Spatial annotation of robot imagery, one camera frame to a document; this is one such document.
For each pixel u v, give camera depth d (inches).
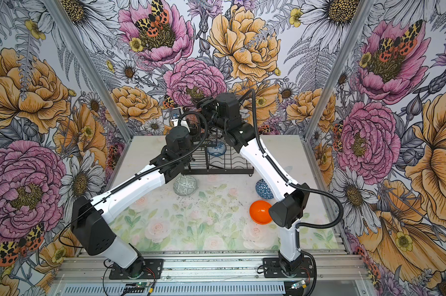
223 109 20.8
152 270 28.8
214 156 42.9
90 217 16.7
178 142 21.6
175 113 23.9
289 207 18.0
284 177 18.8
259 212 33.9
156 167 20.8
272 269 29.2
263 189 38.1
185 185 38.1
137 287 27.9
